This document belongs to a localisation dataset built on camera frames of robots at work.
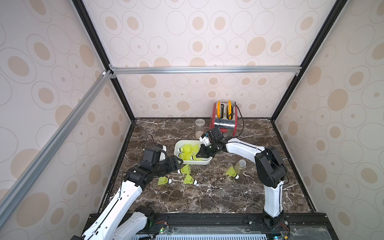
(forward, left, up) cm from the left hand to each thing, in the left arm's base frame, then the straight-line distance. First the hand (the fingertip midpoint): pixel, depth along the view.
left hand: (182, 163), depth 73 cm
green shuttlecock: (+19, -1, -15) cm, 24 cm away
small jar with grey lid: (+4, -31, -10) cm, 33 cm away
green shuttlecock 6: (-2, -3, -16) cm, 17 cm away
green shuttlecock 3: (+19, -6, -16) cm, 25 cm away
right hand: (+9, -6, -12) cm, 17 cm away
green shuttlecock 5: (-2, +11, -17) cm, 20 cm away
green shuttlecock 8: (+3, -28, -16) cm, 32 cm away
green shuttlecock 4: (+12, -5, -15) cm, 19 cm away
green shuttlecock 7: (+4, -1, -16) cm, 16 cm away
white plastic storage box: (+23, +5, -15) cm, 28 cm away
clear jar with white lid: (+31, -9, -9) cm, 34 cm away
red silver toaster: (+35, -26, -2) cm, 43 cm away
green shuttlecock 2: (+13, 0, -16) cm, 21 cm away
